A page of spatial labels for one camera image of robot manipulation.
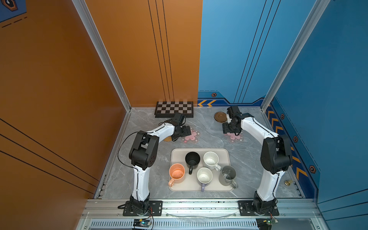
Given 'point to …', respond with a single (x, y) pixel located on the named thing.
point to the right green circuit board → (266, 224)
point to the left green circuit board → (141, 223)
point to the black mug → (192, 159)
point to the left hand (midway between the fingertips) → (185, 132)
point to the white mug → (210, 160)
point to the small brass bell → (288, 182)
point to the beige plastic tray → (202, 166)
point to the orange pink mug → (177, 173)
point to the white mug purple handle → (204, 176)
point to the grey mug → (227, 177)
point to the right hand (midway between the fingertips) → (227, 129)
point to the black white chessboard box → (168, 109)
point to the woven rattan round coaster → (168, 139)
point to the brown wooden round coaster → (220, 117)
